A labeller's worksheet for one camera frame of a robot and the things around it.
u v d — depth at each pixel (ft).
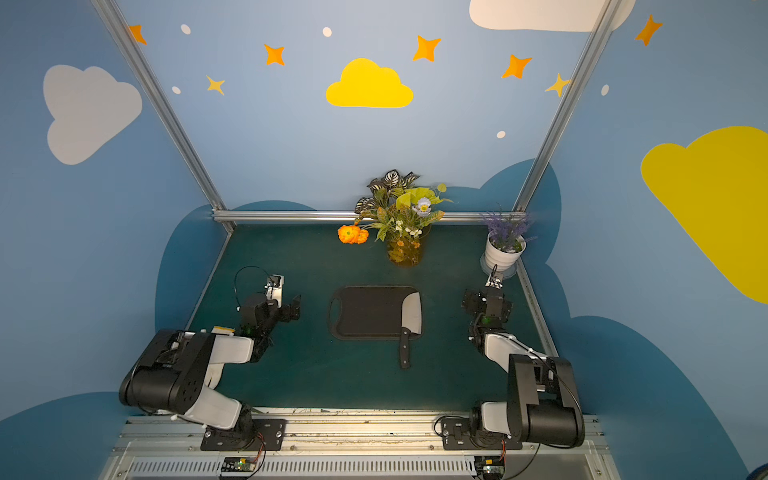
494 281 2.59
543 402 1.42
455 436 2.44
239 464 2.35
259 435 2.45
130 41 2.40
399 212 3.23
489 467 2.36
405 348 2.90
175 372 1.49
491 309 2.31
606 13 2.27
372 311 3.25
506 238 3.22
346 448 2.44
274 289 2.67
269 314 2.55
